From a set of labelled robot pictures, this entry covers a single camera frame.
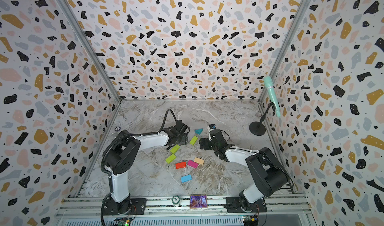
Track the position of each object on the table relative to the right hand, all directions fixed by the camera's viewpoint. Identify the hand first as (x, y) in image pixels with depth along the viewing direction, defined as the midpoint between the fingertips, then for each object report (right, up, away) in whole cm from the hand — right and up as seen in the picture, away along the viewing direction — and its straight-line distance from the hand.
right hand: (207, 140), depth 93 cm
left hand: (-14, +1, +5) cm, 14 cm away
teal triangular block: (-6, +5, +8) cm, 11 cm away
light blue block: (-12, -19, -11) cm, 25 cm away
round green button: (-16, -24, -23) cm, 36 cm away
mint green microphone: (+33, +34, -11) cm, 49 cm away
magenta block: (-9, -13, -5) cm, 17 cm away
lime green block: (-9, -1, +5) cm, 10 cm away
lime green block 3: (-22, -11, -3) cm, 25 cm away
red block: (-16, -14, -5) cm, 22 cm away
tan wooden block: (-5, -12, -3) cm, 13 cm away
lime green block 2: (-20, -6, +1) cm, 21 cm away
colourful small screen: (-5, -27, -18) cm, 33 cm away
